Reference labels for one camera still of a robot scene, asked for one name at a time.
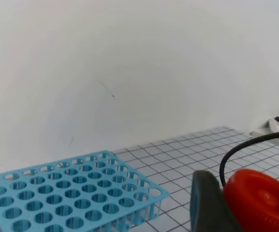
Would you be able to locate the red-capped clear test tube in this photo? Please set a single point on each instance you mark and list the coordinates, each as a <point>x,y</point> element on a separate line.
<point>253,198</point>

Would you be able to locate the blue test tube rack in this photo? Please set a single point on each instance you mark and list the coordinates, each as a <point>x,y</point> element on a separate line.
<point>91,193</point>

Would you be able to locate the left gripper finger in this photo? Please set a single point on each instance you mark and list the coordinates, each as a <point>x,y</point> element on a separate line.
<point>209,211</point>

